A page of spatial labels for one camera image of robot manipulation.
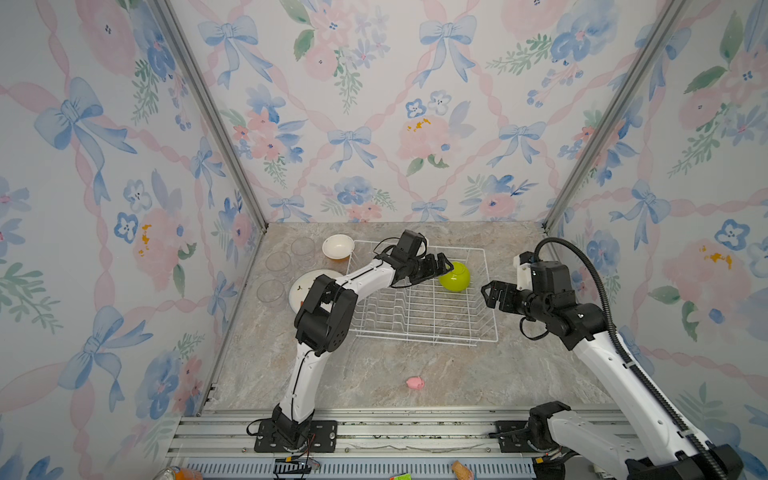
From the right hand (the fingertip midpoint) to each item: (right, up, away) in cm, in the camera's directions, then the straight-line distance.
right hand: (497, 289), depth 78 cm
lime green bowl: (-6, +1, +20) cm, 21 cm away
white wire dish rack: (-16, -9, +18) cm, 26 cm away
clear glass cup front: (-60, +12, +32) cm, 69 cm away
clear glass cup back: (-68, +7, +29) cm, 74 cm away
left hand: (-10, +5, +15) cm, 19 cm away
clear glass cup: (-67, -3, +21) cm, 71 cm away
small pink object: (-21, -26, +3) cm, 34 cm away
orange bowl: (-46, +12, +31) cm, 57 cm away
